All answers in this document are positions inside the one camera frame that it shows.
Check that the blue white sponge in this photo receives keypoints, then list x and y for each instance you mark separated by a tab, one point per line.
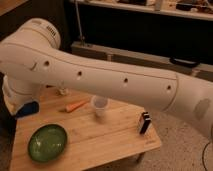
28	109

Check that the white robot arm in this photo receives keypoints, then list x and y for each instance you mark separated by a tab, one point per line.
30	58

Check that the green ceramic bowl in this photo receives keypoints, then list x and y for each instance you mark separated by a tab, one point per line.
47	143

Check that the clear plastic cup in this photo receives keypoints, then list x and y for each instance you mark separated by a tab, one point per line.
99	105

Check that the small white bottle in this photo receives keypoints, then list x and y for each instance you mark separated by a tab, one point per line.
63	91

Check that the orange carrot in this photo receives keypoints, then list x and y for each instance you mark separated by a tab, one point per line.
71	107

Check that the black white small box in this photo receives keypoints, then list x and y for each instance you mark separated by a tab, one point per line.
144	122

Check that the metal vertical pole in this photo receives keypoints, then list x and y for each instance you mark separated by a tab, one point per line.
81	36

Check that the wooden table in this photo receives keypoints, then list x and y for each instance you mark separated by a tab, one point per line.
92	141

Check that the upper shelf with clutter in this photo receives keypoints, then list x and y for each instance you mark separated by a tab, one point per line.
157	8

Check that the black handle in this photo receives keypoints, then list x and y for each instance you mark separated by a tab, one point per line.
184	64

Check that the grey metal shelf rail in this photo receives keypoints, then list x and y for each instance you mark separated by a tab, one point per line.
203	71

